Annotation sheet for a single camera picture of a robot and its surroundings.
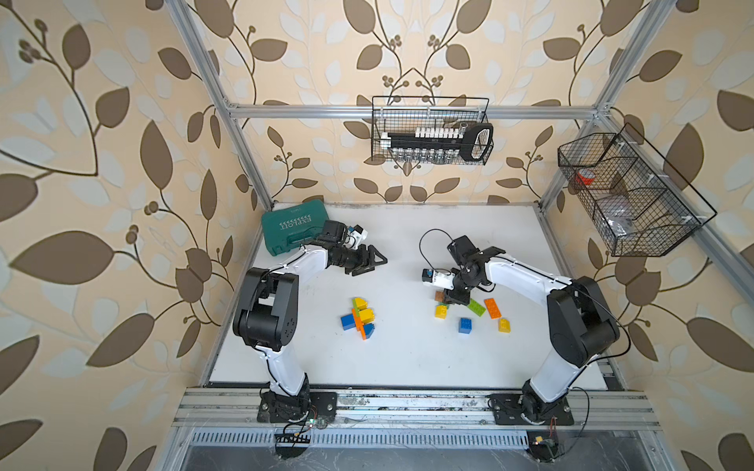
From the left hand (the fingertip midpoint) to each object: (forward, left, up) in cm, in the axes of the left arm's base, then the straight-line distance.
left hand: (375, 260), depth 90 cm
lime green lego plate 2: (-10, -32, -11) cm, 35 cm away
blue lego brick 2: (-17, -27, -8) cm, 33 cm away
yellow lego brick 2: (-14, +2, -10) cm, 17 cm away
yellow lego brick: (-10, +5, -10) cm, 15 cm away
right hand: (-7, -24, -8) cm, 26 cm away
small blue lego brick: (-16, +8, -10) cm, 20 cm away
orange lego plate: (-11, -37, -10) cm, 40 cm away
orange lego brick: (-17, +5, -10) cm, 20 cm away
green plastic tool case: (+20, +33, -8) cm, 39 cm away
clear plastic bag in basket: (0, -63, +22) cm, 66 cm away
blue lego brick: (-18, +2, -11) cm, 21 cm away
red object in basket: (+19, -64, +17) cm, 68 cm away
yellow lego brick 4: (-17, -39, -10) cm, 44 cm away
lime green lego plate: (-11, +6, -10) cm, 16 cm away
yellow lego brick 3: (-12, -21, -11) cm, 26 cm away
